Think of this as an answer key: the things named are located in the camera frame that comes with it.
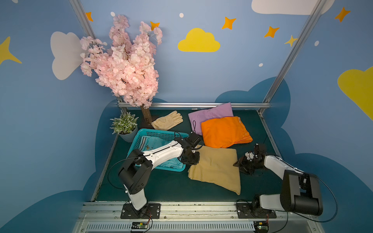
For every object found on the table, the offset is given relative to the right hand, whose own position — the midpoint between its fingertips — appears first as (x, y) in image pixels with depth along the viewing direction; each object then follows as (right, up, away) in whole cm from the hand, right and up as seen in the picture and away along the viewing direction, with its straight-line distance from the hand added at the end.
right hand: (237, 165), depth 90 cm
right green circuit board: (+6, -27, -17) cm, 32 cm away
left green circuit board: (-56, -25, -18) cm, 64 cm away
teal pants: (-59, +13, +5) cm, 61 cm away
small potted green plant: (-71, +25, +1) cm, 75 cm away
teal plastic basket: (-41, 0, -9) cm, 42 cm away
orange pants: (-7, +20, +12) cm, 24 cm away
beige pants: (-13, 0, -2) cm, 13 cm away
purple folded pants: (-2, +37, +25) cm, 45 cm away
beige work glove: (-47, +28, +25) cm, 60 cm away
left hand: (-26, +4, -4) cm, 26 cm away
